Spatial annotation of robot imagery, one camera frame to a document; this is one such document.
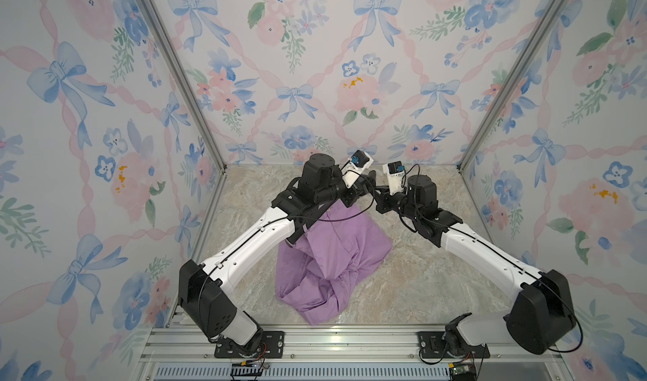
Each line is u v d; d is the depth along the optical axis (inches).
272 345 29.0
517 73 34.0
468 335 24.7
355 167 22.7
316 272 30.3
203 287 16.0
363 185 27.9
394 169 26.7
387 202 27.9
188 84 35.6
